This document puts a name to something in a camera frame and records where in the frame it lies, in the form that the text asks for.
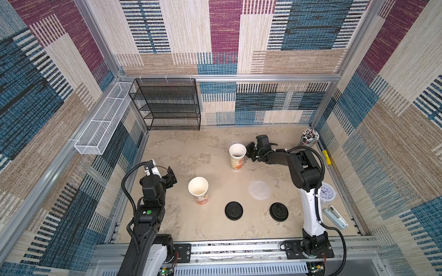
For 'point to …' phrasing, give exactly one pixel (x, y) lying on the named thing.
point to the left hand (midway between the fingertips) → (160, 170)
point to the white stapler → (331, 211)
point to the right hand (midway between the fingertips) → (243, 150)
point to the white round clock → (327, 192)
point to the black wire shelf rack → (167, 103)
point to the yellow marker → (328, 160)
